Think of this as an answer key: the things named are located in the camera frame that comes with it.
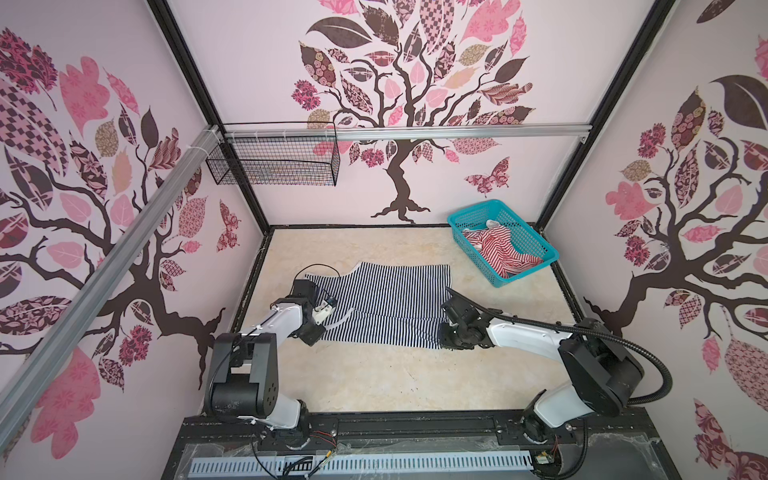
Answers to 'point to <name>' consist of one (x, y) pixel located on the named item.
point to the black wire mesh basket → (280, 161)
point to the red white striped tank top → (495, 242)
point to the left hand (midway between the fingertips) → (307, 334)
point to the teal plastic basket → (525, 238)
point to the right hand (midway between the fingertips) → (440, 337)
